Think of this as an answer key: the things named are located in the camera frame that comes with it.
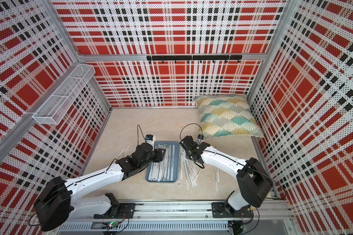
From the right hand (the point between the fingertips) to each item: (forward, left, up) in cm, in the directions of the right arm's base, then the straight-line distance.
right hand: (195, 154), depth 86 cm
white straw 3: (+3, +14, -7) cm, 16 cm away
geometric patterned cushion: (+23, -20, +9) cm, 32 cm away
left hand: (+1, +18, +4) cm, 19 cm away
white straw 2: (-3, +13, -6) cm, 15 cm away
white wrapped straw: (-5, +6, -7) cm, 11 cm away
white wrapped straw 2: (-9, +1, -7) cm, 12 cm away
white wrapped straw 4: (+3, +48, -6) cm, 49 cm away
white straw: (-8, +23, -6) cm, 25 cm away
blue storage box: (-7, +17, -6) cm, 19 cm away
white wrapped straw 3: (-10, -13, -7) cm, 18 cm away
